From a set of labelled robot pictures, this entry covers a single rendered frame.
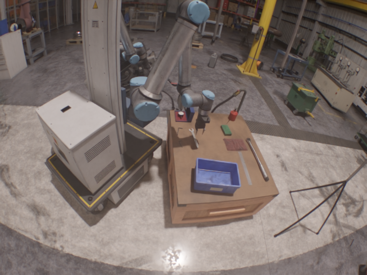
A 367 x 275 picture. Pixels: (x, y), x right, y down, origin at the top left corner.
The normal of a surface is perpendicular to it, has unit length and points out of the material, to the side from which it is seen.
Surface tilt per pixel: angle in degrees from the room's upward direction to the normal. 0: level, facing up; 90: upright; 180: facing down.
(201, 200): 0
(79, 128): 0
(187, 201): 0
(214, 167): 90
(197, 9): 83
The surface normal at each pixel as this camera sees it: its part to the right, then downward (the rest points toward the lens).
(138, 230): 0.15, -0.71
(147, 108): 0.29, 0.75
